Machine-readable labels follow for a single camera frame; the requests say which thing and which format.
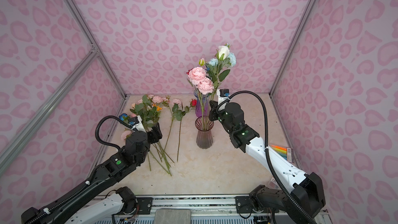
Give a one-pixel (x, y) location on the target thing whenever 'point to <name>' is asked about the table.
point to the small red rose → (193, 103)
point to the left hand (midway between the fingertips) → (153, 123)
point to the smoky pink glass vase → (204, 126)
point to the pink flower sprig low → (126, 134)
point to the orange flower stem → (158, 108)
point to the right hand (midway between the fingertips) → (210, 100)
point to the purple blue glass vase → (202, 106)
